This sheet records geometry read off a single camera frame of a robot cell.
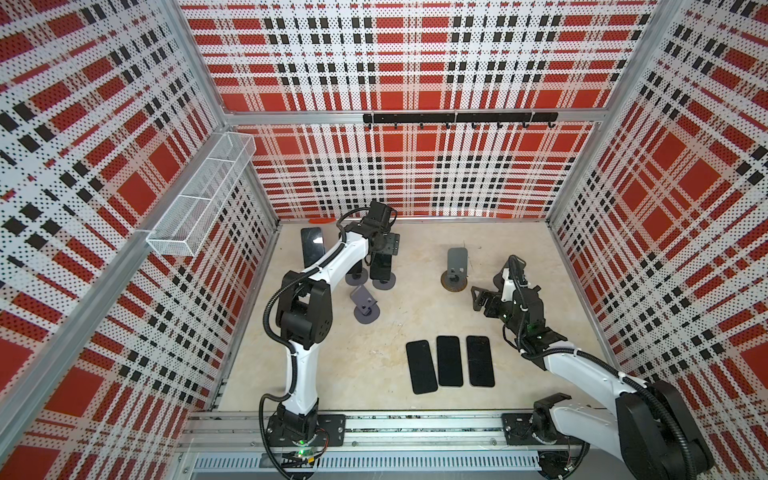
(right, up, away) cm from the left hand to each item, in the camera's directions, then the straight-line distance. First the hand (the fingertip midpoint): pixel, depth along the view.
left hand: (383, 246), depth 96 cm
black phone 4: (+12, -36, -12) cm, 40 cm away
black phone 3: (+20, -33, -10) cm, 40 cm away
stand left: (-10, -12, +8) cm, 17 cm away
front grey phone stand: (-4, -20, -6) cm, 21 cm away
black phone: (-1, -7, -5) cm, 8 cm away
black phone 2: (+29, -33, -12) cm, 46 cm away
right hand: (+31, -14, -10) cm, 35 cm away
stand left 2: (-2, -13, +5) cm, 14 cm away
